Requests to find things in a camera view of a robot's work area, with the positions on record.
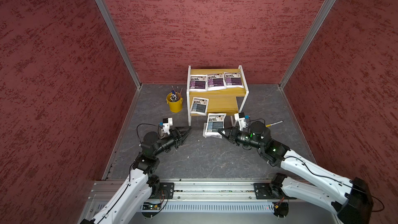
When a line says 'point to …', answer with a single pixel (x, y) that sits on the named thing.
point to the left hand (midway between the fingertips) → (192, 133)
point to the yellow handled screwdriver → (273, 123)
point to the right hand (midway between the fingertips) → (217, 135)
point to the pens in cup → (174, 96)
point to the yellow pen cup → (175, 107)
